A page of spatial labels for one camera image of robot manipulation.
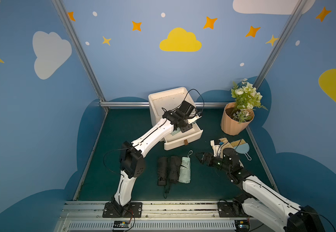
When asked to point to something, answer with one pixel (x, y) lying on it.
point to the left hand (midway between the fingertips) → (186, 119)
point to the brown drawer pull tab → (186, 142)
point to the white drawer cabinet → (172, 100)
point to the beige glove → (227, 144)
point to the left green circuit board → (121, 224)
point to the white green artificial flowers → (247, 100)
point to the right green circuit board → (242, 225)
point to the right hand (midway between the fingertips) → (200, 153)
